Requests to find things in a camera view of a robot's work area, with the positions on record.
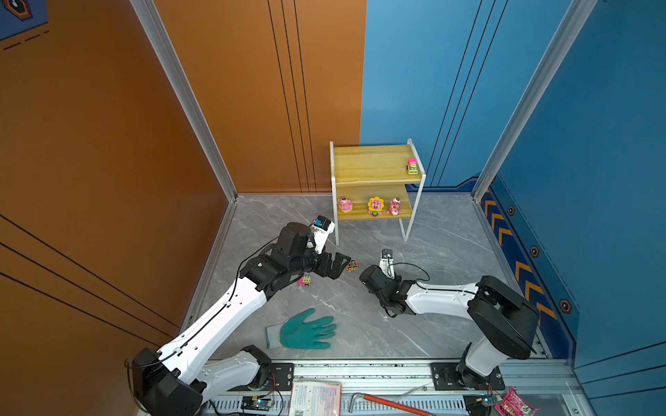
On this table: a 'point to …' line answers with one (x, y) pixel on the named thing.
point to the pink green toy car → (304, 281)
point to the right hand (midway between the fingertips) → (375, 275)
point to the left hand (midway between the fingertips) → (337, 251)
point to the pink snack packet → (513, 405)
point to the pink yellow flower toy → (375, 205)
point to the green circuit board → (256, 403)
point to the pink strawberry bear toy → (395, 206)
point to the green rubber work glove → (295, 333)
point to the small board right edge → (478, 405)
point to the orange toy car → (352, 266)
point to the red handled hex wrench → (383, 402)
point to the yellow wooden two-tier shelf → (368, 181)
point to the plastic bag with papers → (316, 399)
